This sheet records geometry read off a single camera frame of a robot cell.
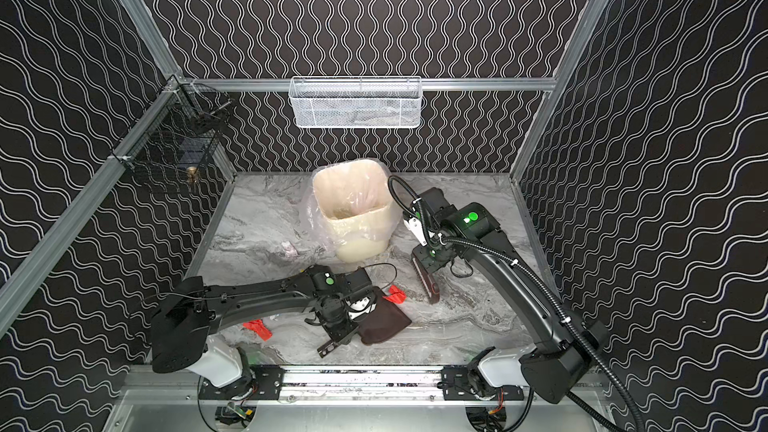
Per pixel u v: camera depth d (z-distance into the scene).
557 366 0.37
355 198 0.92
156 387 0.76
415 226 0.66
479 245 0.44
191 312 0.49
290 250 0.98
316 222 0.80
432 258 0.62
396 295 0.88
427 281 0.79
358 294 0.65
